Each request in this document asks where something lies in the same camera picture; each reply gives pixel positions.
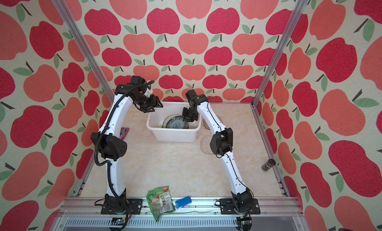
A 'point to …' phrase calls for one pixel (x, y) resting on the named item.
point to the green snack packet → (159, 201)
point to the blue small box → (183, 202)
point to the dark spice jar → (270, 163)
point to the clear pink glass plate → (205, 146)
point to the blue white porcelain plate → (177, 122)
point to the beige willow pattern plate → (166, 119)
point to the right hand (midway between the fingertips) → (184, 121)
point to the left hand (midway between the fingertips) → (161, 108)
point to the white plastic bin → (154, 122)
